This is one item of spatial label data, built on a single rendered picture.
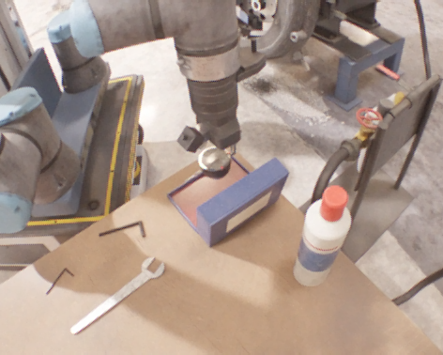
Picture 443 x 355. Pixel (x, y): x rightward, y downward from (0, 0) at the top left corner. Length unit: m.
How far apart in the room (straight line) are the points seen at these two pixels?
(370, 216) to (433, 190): 0.36
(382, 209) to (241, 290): 0.82
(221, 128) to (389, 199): 0.92
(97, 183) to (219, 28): 0.68
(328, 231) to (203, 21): 0.30
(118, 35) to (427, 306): 1.15
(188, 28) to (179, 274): 0.41
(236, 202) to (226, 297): 0.17
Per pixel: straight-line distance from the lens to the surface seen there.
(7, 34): 1.13
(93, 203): 0.97
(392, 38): 1.89
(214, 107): 0.51
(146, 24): 0.42
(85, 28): 0.44
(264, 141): 1.45
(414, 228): 1.33
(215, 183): 0.71
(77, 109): 1.15
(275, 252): 0.63
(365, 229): 1.24
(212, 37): 0.44
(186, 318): 0.60
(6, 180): 0.66
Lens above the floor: 1.04
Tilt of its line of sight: 51 degrees down
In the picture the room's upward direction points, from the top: 8 degrees counter-clockwise
